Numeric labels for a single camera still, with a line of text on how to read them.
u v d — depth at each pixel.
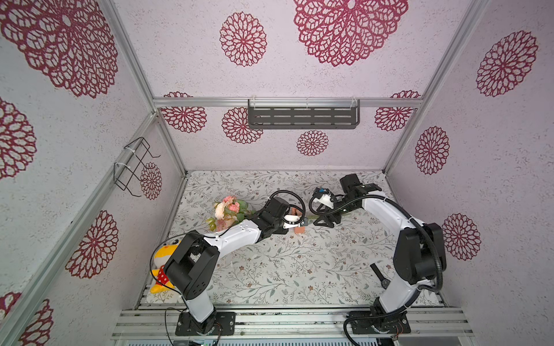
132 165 0.78
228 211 0.81
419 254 0.47
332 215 0.76
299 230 0.98
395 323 0.68
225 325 0.74
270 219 0.68
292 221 0.76
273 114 0.95
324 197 0.77
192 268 0.45
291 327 0.74
